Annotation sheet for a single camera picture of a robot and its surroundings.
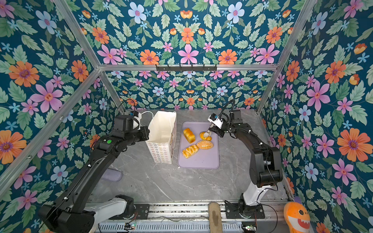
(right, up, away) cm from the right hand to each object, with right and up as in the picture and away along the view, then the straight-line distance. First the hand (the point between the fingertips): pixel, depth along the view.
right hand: (216, 123), depth 90 cm
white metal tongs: (-5, -6, +3) cm, 8 cm away
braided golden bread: (-16, -18, +1) cm, 24 cm away
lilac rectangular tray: (-8, -23, +3) cm, 25 cm away
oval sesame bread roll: (-7, -14, +4) cm, 16 cm away
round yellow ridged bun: (-9, -8, +10) cm, 16 cm away
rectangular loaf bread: (-18, -8, +6) cm, 20 cm away
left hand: (-36, -3, -16) cm, 39 cm away
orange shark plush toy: (+33, -42, -26) cm, 60 cm away
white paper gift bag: (-32, -3, -7) cm, 33 cm away
